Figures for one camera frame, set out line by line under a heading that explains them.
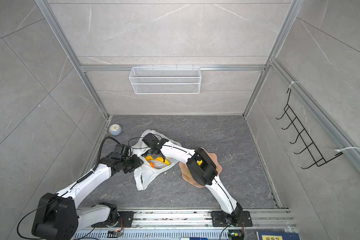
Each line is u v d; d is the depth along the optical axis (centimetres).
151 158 86
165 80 100
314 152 61
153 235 70
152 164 88
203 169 56
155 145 70
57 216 39
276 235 68
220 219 74
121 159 66
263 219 75
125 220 73
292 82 70
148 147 76
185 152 59
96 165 56
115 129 107
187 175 86
